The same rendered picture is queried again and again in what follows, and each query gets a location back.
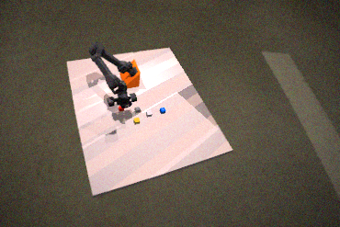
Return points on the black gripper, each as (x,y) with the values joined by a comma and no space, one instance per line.
(112,100)

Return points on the white block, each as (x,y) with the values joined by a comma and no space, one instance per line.
(149,113)

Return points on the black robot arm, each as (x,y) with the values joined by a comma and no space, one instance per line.
(96,51)

